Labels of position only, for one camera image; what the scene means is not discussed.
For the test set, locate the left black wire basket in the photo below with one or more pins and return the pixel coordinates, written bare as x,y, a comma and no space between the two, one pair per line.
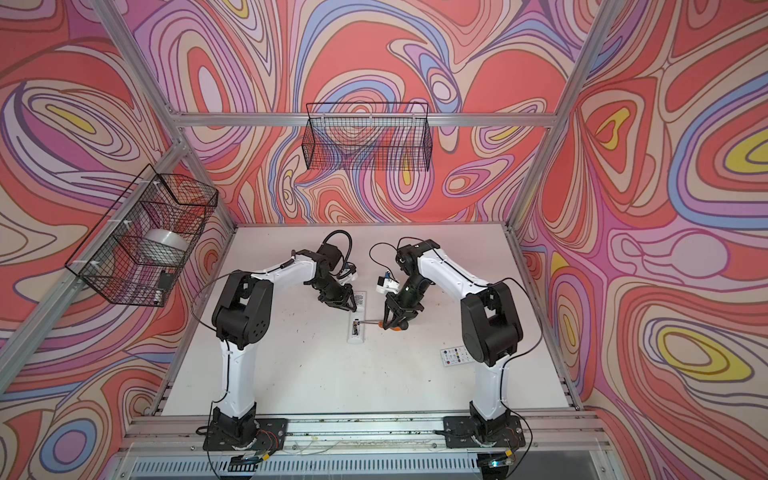
123,268

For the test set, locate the back black wire basket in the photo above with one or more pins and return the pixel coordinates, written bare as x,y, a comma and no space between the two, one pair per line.
367,136

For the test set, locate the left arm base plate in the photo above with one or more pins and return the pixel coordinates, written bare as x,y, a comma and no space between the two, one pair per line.
261,434

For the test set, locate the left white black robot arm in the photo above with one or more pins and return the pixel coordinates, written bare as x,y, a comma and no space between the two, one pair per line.
242,316

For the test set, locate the white bowl in basket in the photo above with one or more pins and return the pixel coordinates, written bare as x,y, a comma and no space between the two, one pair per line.
167,238

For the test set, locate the small white remote control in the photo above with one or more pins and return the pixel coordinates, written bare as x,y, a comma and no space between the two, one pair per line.
454,356

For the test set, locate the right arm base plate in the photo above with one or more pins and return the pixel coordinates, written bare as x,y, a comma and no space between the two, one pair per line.
470,432

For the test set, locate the black wire basket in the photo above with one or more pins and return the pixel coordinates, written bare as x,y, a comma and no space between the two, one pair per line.
123,268
367,136

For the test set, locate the small black item in basket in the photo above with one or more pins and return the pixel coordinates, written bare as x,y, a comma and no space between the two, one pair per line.
165,281

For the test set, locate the long white remote control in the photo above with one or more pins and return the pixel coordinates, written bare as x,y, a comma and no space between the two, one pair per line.
356,327

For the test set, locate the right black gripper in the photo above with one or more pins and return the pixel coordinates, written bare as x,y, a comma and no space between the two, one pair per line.
396,311

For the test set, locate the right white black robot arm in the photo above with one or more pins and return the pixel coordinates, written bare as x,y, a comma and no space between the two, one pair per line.
490,325

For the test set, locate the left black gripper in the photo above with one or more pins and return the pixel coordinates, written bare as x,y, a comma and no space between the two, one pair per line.
343,302

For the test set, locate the orange handle screwdriver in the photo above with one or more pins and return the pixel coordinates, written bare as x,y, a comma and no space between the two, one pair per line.
381,324

